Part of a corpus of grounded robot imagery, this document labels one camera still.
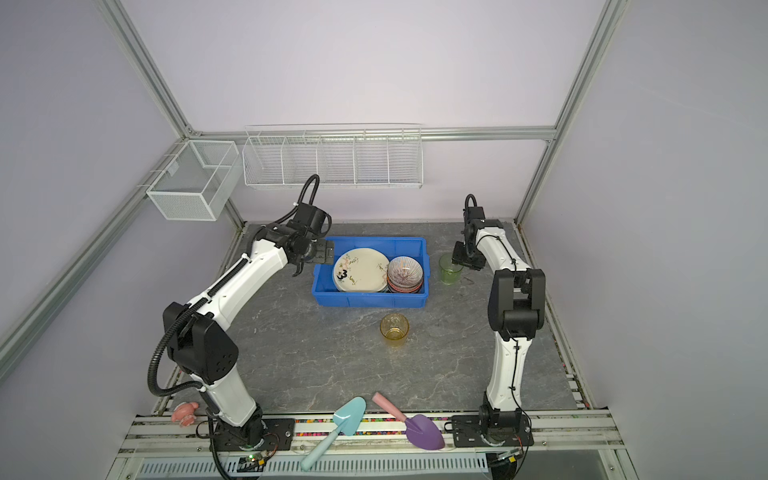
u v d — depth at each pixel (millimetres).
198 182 978
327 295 944
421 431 751
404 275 959
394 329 910
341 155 992
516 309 552
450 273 1050
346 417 772
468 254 772
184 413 754
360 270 1040
